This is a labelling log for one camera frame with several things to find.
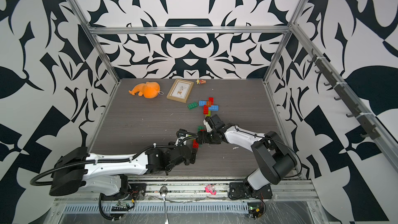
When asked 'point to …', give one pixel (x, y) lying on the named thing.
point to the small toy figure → (200, 81)
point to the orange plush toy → (148, 89)
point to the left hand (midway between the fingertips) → (190, 145)
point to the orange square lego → (208, 103)
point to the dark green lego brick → (193, 105)
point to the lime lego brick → (209, 114)
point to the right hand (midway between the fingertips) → (201, 137)
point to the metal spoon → (164, 191)
